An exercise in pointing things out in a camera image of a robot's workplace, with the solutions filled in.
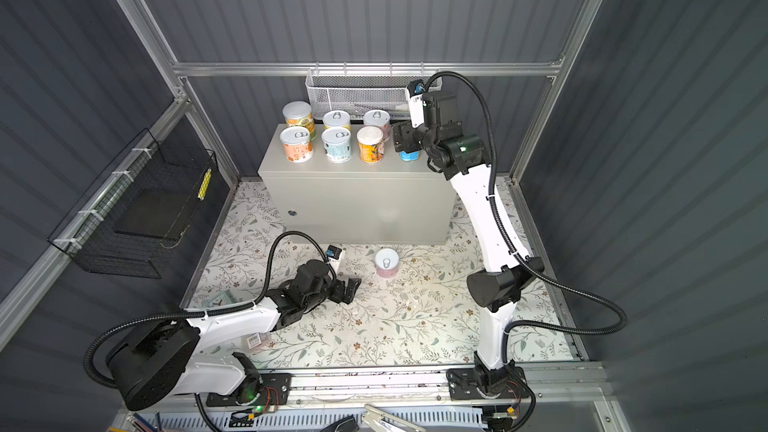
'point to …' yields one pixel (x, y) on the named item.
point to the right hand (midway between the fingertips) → (412, 125)
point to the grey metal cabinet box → (390, 202)
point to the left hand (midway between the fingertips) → (349, 275)
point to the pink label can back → (387, 262)
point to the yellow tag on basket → (204, 185)
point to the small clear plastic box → (257, 341)
